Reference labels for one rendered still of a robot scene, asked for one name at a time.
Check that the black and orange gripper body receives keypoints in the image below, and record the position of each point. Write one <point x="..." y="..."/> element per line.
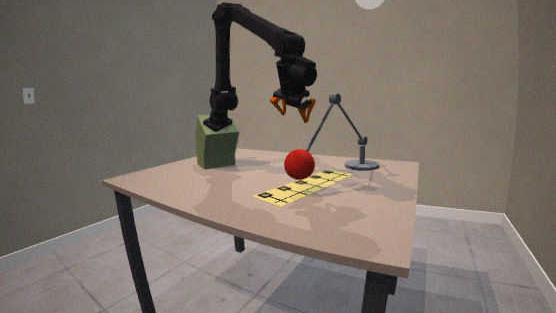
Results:
<point x="289" y="92"/>

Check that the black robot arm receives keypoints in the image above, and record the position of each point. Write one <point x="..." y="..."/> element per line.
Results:
<point x="298" y="69"/>

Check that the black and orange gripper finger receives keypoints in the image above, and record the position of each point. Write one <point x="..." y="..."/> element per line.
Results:
<point x="303" y="112"/>
<point x="275" y="101"/>

